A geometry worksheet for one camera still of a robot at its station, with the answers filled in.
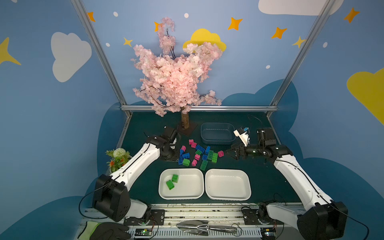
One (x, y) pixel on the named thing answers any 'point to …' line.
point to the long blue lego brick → (200, 148)
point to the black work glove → (97, 230)
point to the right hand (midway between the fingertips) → (231, 148)
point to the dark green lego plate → (210, 155)
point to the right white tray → (224, 184)
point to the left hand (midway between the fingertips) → (176, 156)
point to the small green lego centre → (198, 152)
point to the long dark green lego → (203, 165)
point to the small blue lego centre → (204, 157)
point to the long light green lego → (214, 157)
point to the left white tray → (190, 186)
